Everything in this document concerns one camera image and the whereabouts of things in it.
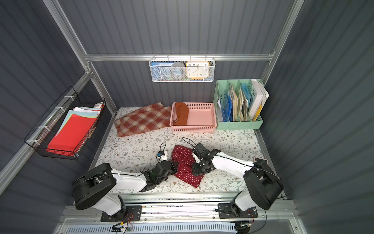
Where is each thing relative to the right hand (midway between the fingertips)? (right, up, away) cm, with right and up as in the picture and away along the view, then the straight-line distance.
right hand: (198, 170), depth 85 cm
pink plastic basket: (+5, +32, +30) cm, 44 cm away
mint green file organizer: (+28, +41, +11) cm, 51 cm away
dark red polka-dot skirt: (-9, +7, +8) cm, 14 cm away
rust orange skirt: (-11, +37, +25) cm, 46 cm away
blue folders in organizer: (+20, +38, +11) cm, 45 cm away
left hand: (-11, +4, +1) cm, 12 cm away
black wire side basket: (-69, +27, -19) cm, 76 cm away
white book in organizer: (+42, +47, +10) cm, 64 cm away
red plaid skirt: (-32, +34, +31) cm, 56 cm away
